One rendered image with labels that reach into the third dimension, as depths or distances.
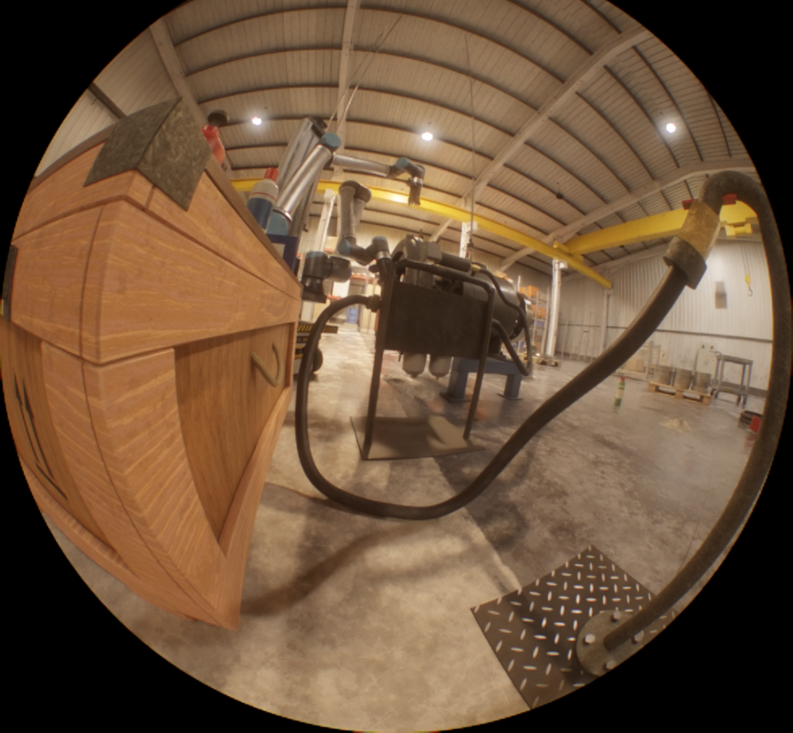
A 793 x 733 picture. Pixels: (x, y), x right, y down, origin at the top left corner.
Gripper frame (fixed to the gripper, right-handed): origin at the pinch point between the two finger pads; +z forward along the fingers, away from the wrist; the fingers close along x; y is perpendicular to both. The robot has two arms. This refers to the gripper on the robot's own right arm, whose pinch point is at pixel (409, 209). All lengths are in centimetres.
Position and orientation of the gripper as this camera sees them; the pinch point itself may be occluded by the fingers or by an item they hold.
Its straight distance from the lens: 160.3
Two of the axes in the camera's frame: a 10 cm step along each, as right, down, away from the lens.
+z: -1.6, 9.8, 1.2
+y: 6.1, 0.1, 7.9
